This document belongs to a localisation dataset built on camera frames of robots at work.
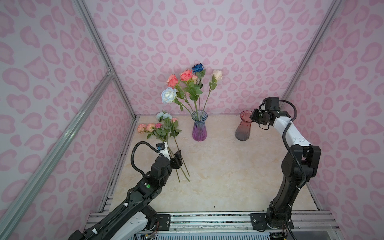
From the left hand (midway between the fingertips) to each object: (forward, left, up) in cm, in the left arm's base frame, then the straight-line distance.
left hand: (176, 149), depth 77 cm
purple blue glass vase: (+28, -13, -20) cm, 37 cm away
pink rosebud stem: (+26, +5, -18) cm, 33 cm away
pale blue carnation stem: (+27, +10, -20) cm, 35 cm away
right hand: (+24, -46, 0) cm, 52 cm away
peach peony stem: (+28, +23, -16) cm, 40 cm away
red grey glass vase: (+20, -41, -12) cm, 48 cm away
